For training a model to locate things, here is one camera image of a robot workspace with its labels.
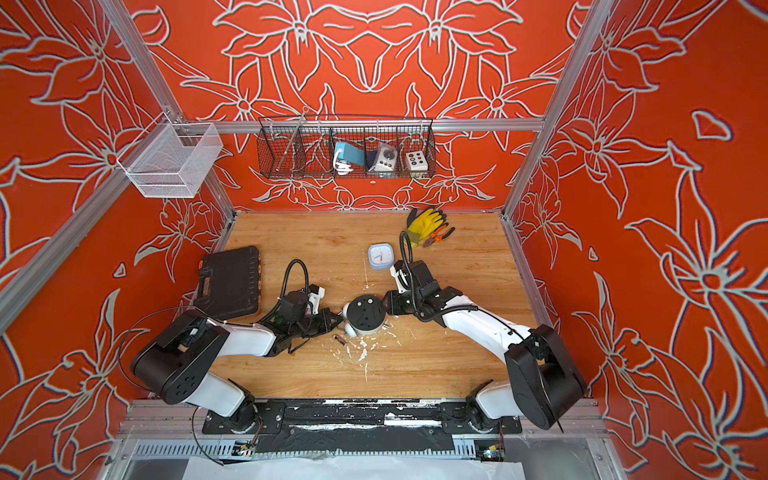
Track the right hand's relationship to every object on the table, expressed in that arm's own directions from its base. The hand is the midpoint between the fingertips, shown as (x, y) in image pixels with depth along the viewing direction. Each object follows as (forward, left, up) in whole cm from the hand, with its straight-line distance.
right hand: (379, 303), depth 83 cm
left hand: (-1, +11, -8) cm, 13 cm away
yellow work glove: (+38, -16, -8) cm, 42 cm away
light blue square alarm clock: (+21, 0, -6) cm, 22 cm away
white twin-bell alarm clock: (-1, +4, -4) cm, 6 cm away
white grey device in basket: (+38, -2, +23) cm, 44 cm away
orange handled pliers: (+33, -21, -8) cm, 40 cm away
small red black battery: (-8, +11, -9) cm, 16 cm away
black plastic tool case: (+9, +49, -5) cm, 51 cm away
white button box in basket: (+39, -12, +20) cm, 46 cm away
